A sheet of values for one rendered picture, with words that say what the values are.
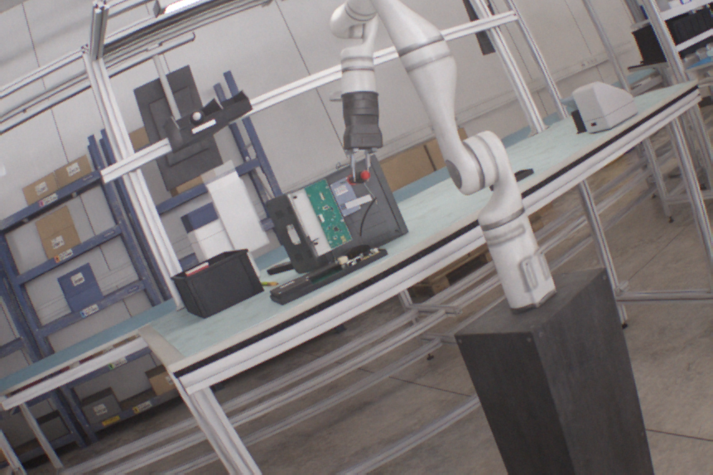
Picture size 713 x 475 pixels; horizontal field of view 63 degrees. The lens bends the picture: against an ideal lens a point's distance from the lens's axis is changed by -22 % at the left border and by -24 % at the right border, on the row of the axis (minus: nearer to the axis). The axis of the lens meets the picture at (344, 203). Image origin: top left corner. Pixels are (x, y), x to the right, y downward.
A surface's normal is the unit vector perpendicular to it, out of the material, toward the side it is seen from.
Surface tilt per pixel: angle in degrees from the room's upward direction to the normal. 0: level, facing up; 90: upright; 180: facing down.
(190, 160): 98
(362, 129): 87
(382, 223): 90
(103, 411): 90
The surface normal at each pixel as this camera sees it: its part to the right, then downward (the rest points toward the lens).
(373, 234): -0.06, 0.10
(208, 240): 0.36, -0.09
